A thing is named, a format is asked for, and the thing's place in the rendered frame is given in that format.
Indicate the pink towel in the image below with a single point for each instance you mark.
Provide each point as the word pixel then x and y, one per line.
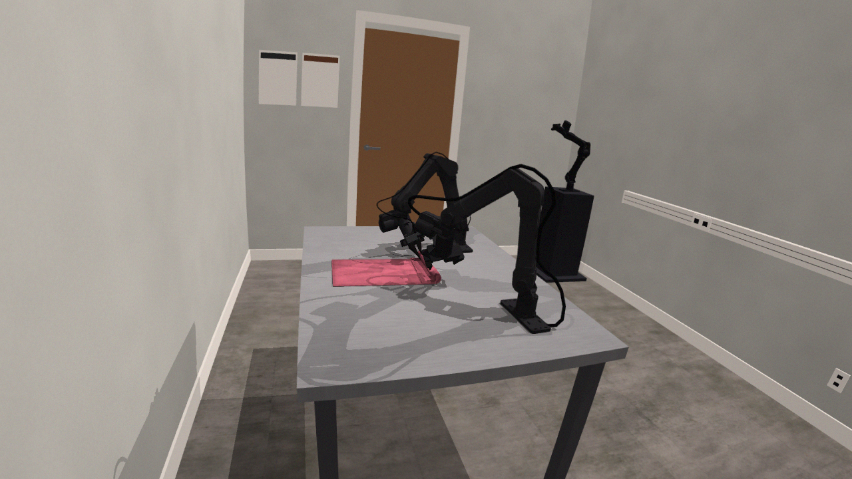
pixel 366 272

